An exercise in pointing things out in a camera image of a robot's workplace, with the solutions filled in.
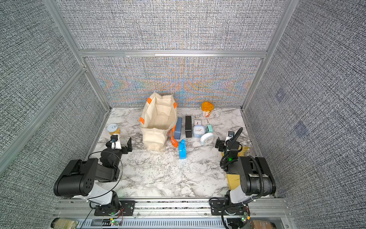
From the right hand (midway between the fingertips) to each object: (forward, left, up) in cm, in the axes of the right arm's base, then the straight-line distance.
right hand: (226, 134), depth 92 cm
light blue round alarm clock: (+8, +17, -7) cm, 20 cm away
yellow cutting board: (-26, -2, -9) cm, 27 cm away
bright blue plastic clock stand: (-11, +29, +2) cm, 31 cm away
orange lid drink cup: (+24, +10, 0) cm, 26 cm away
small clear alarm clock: (+16, +17, -7) cm, 24 cm away
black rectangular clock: (+9, +24, -4) cm, 26 cm away
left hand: (-3, +65, +3) cm, 65 cm away
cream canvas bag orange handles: (+18, +47, -8) cm, 51 cm away
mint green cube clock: (+8, +10, -4) cm, 13 cm away
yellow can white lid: (+8, +77, -4) cm, 78 cm away
